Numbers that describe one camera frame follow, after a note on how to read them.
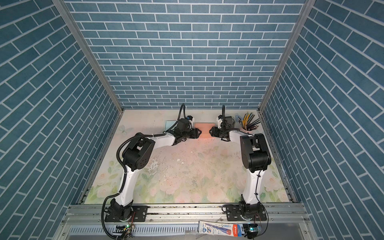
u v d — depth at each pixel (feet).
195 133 3.04
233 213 2.41
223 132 2.64
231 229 2.27
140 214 2.43
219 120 3.14
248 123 3.24
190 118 3.08
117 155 1.74
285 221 2.45
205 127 3.36
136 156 1.87
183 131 2.75
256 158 1.75
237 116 3.77
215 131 3.01
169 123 3.65
